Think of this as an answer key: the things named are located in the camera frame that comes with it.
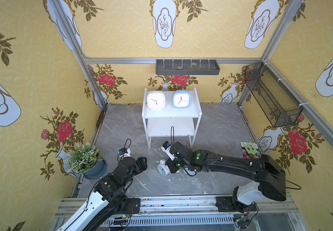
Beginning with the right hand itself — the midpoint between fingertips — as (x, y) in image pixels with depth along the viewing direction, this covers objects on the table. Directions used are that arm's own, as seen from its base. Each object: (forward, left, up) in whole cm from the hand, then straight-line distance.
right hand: (165, 166), depth 77 cm
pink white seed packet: (+14, -50, -12) cm, 54 cm away
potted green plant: (-1, +40, +9) cm, 41 cm away
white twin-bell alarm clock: (-1, +2, -2) cm, 3 cm away
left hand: (+3, +12, 0) cm, 13 cm away
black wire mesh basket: (+33, -65, +14) cm, 74 cm away
